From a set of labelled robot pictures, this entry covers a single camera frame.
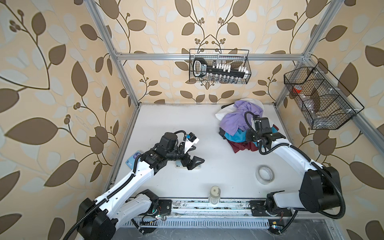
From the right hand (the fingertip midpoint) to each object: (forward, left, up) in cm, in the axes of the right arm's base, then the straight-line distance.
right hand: (249, 134), depth 88 cm
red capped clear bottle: (+19, -28, +18) cm, 38 cm away
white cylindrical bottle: (-32, +24, -2) cm, 40 cm away
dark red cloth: (-2, +6, -11) cm, 12 cm away
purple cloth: (+10, +7, +1) cm, 12 cm away
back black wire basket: (+38, +6, +24) cm, 46 cm away
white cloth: (+23, +15, -6) cm, 28 cm away
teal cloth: (0, +6, -1) cm, 6 cm away
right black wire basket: (+5, -33, +22) cm, 40 cm away
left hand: (-15, +31, +8) cm, 35 cm away
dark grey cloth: (+7, +15, -7) cm, 18 cm away
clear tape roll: (-20, -7, -12) cm, 24 cm away
